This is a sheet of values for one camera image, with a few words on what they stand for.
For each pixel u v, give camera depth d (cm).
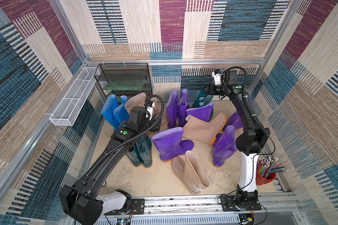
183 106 85
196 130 89
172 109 83
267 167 69
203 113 89
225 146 74
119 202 61
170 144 81
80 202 37
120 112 79
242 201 66
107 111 81
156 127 67
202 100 88
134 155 70
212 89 80
